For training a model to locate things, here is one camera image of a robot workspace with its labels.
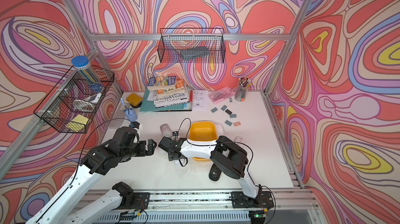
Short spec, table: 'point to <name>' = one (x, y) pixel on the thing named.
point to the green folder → (148, 106)
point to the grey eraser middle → (233, 115)
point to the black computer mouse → (215, 173)
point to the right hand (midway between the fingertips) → (178, 157)
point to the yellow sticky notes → (77, 124)
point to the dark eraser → (228, 111)
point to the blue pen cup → (130, 114)
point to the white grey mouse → (166, 130)
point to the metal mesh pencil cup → (242, 88)
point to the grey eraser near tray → (228, 123)
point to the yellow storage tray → (203, 131)
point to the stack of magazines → (167, 91)
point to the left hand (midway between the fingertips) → (150, 144)
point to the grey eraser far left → (213, 110)
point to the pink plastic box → (218, 95)
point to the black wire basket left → (71, 106)
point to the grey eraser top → (224, 108)
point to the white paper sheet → (200, 100)
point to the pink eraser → (237, 123)
